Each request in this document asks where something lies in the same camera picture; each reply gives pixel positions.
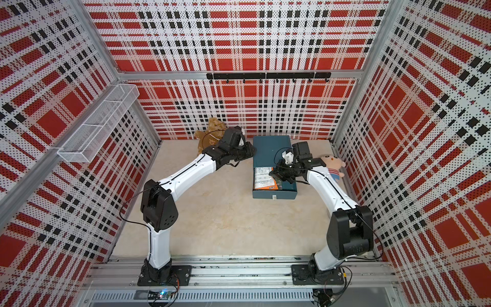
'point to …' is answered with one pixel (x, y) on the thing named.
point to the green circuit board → (163, 293)
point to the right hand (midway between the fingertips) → (272, 172)
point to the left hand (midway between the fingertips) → (259, 151)
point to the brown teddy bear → (211, 136)
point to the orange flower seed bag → (263, 180)
